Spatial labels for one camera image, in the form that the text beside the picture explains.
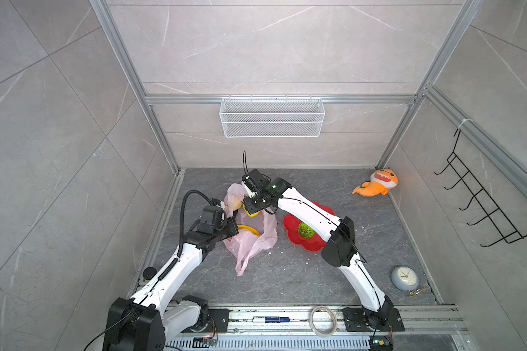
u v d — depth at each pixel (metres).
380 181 1.06
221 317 0.73
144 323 0.38
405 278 0.80
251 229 0.93
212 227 0.63
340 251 0.54
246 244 0.80
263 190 0.66
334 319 0.73
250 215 0.85
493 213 0.63
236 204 0.93
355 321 0.73
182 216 0.60
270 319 0.73
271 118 1.01
